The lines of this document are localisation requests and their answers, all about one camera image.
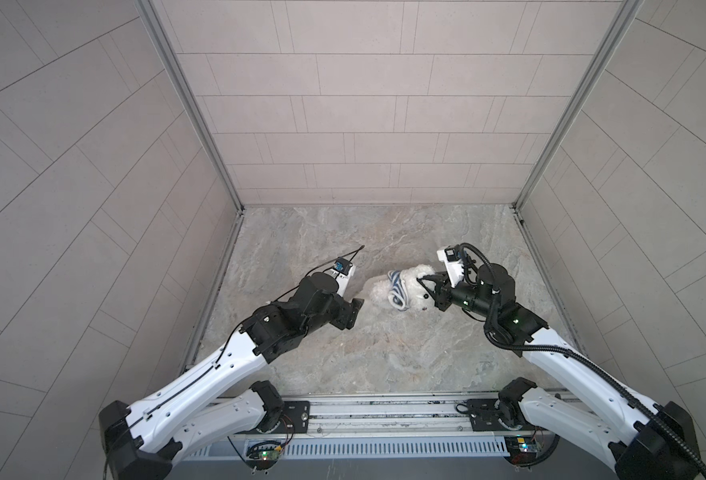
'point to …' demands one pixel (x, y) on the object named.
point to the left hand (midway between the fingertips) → (360, 297)
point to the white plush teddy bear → (417, 297)
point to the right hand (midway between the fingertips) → (417, 282)
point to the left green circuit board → (262, 455)
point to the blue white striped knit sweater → (397, 295)
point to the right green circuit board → (521, 449)
